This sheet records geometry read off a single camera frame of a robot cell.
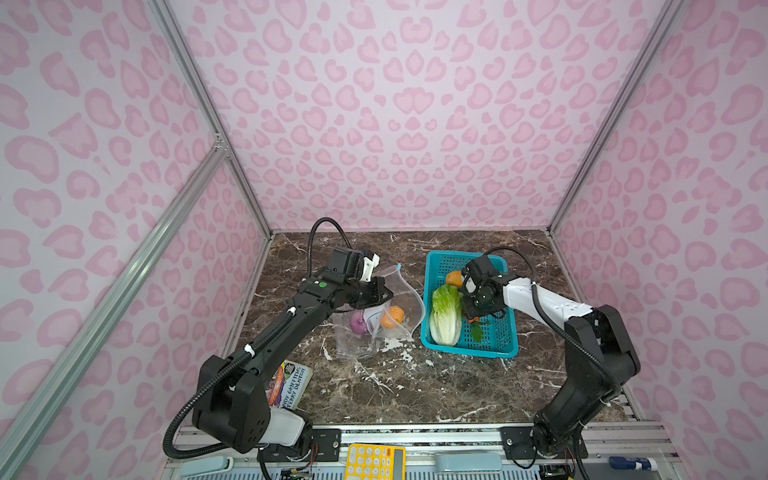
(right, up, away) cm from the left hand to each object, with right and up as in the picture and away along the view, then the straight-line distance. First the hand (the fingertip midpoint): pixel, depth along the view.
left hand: (395, 290), depth 79 cm
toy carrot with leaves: (+25, -13, +14) cm, 32 cm away
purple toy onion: (-11, -11, +11) cm, 19 cm away
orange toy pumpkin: (0, -8, +7) cm, 11 cm away
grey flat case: (+16, -37, -12) cm, 42 cm away
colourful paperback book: (-29, -26, +2) cm, 39 cm away
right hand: (+24, -7, +13) cm, 28 cm away
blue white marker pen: (+55, -39, -10) cm, 68 cm away
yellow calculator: (-5, -39, -9) cm, 40 cm away
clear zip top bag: (-13, -18, +11) cm, 25 cm away
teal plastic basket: (+31, -15, +9) cm, 35 cm away
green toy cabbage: (+15, -8, +7) cm, 18 cm away
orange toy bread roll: (+20, +2, +19) cm, 27 cm away
